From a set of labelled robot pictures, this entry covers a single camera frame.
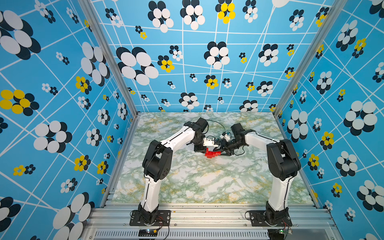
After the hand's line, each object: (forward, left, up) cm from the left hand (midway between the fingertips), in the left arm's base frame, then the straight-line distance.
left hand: (205, 146), depth 93 cm
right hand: (-3, -8, -1) cm, 8 cm away
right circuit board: (-44, -33, -6) cm, 55 cm away
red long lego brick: (-4, -4, -2) cm, 6 cm away
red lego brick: (-4, -2, -2) cm, 5 cm away
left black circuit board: (-44, +29, -10) cm, 54 cm away
